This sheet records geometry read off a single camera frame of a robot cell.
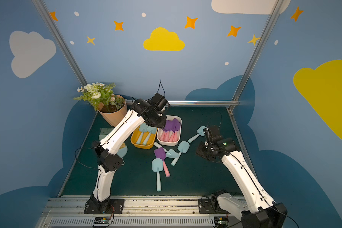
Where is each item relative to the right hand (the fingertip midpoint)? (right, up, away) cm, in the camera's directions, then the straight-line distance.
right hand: (200, 150), depth 77 cm
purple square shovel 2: (-24, -6, +17) cm, 30 cm away
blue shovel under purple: (-17, -6, +18) cm, 26 cm away
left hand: (-21, +16, +4) cm, 27 cm away
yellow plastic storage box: (-36, +5, +25) cm, 44 cm away
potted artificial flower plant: (-60, +26, +27) cm, 71 cm away
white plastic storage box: (-16, +6, +27) cm, 33 cm away
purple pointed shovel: (-13, +12, +31) cm, 36 cm away
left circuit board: (-52, -35, -5) cm, 63 cm away
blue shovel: (+6, +8, +31) cm, 33 cm away
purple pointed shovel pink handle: (-22, +5, +24) cm, 33 cm away
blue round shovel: (-25, -13, +12) cm, 30 cm away
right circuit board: (+10, -37, -3) cm, 38 cm away
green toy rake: (-66, +8, +28) cm, 72 cm away
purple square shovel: (-20, +6, +24) cm, 31 cm away
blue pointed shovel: (-31, +9, +30) cm, 44 cm away
